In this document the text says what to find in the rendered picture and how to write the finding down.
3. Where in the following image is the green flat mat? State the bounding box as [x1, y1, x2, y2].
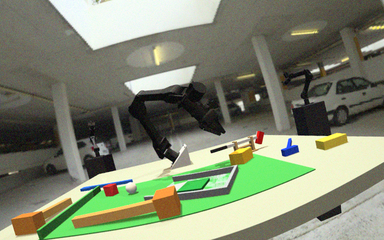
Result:
[38, 154, 316, 240]

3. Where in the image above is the white ball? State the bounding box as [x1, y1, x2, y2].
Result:
[125, 182, 137, 194]

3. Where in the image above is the yellow cube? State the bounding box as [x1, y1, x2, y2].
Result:
[229, 147, 254, 166]

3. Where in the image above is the red cube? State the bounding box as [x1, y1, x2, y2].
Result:
[103, 183, 119, 197]

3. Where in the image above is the yellow rectangular block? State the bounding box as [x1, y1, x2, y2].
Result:
[315, 133, 348, 151]

